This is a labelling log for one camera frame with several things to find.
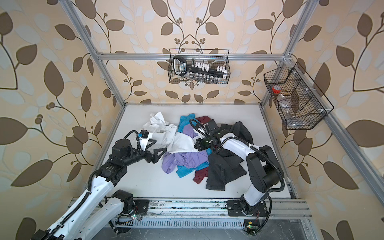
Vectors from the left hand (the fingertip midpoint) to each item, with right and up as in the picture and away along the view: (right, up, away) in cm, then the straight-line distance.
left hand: (161, 144), depth 74 cm
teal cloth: (+9, +12, +33) cm, 36 cm away
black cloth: (+33, -12, +5) cm, 35 cm away
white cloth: (-3, +2, +19) cm, 19 cm away
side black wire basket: (+70, +19, +1) cm, 72 cm away
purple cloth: (+14, -12, +13) cm, 23 cm away
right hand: (+17, -4, +13) cm, 22 cm away
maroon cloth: (+21, -20, +10) cm, 31 cm away
